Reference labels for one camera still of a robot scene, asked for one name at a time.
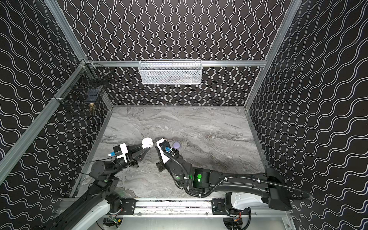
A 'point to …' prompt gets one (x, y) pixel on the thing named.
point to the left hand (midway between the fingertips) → (149, 147)
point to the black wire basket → (81, 90)
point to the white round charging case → (147, 142)
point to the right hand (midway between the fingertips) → (158, 146)
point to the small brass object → (91, 106)
